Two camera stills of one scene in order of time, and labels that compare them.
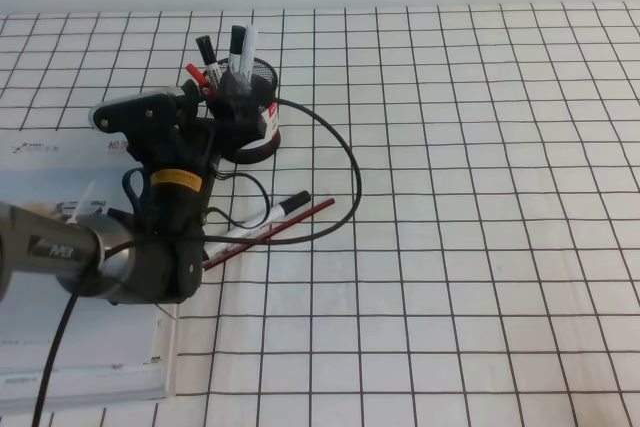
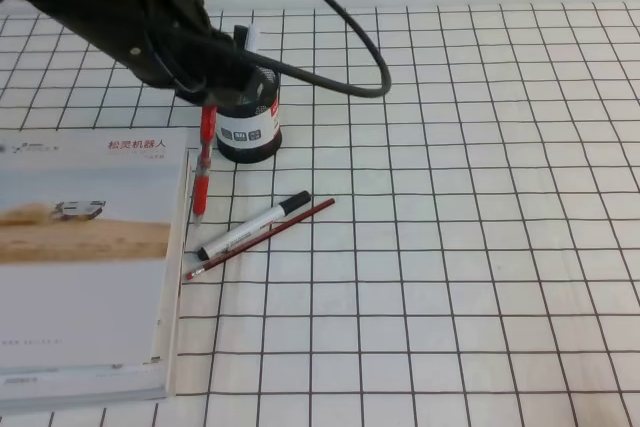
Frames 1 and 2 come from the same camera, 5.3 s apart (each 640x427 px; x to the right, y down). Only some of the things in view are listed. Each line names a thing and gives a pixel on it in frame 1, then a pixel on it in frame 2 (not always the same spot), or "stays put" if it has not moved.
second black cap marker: (237, 35) stays put
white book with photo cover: (108, 353) stays put
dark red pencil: (248, 246) stays put
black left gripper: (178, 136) -> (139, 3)
